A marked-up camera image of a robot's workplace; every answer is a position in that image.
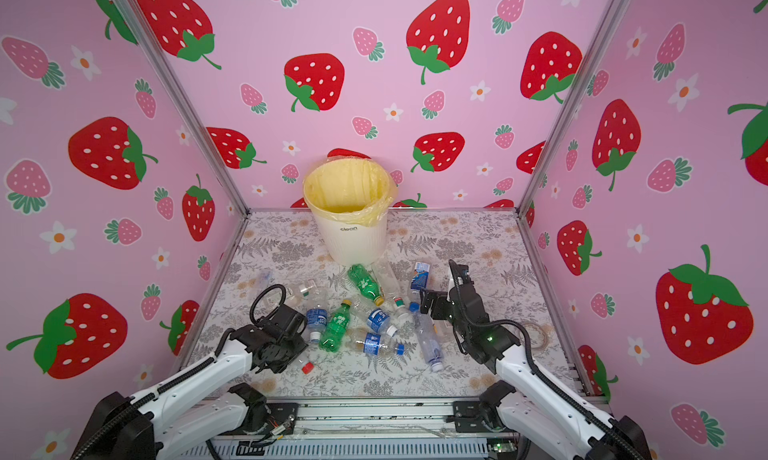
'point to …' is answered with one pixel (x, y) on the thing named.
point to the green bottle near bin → (368, 286)
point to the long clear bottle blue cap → (428, 334)
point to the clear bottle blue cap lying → (365, 342)
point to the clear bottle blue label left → (316, 322)
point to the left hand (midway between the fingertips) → (304, 348)
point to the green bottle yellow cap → (336, 329)
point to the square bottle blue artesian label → (419, 281)
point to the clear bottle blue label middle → (376, 318)
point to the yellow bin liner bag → (357, 191)
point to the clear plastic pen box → (265, 278)
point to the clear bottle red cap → (306, 369)
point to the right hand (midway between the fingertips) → (433, 290)
